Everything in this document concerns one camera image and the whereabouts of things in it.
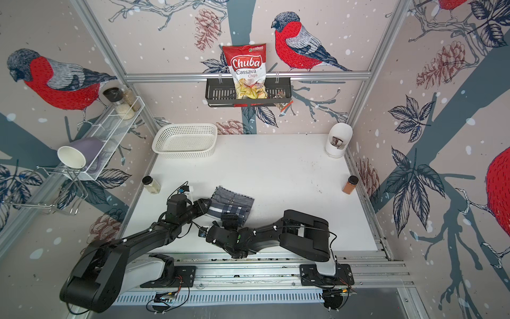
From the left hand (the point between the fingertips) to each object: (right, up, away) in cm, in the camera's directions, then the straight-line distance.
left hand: (211, 198), depth 89 cm
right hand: (+7, -9, -4) cm, 12 cm away
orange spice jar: (+65, +6, +1) cm, 65 cm away
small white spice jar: (-29, +6, +2) cm, 30 cm away
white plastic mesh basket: (-24, +28, +31) cm, 48 cm away
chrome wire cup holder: (-41, +9, -28) cm, 51 cm away
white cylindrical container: (+67, +30, +17) cm, 75 cm away
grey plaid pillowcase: (+5, -2, +3) cm, 7 cm away
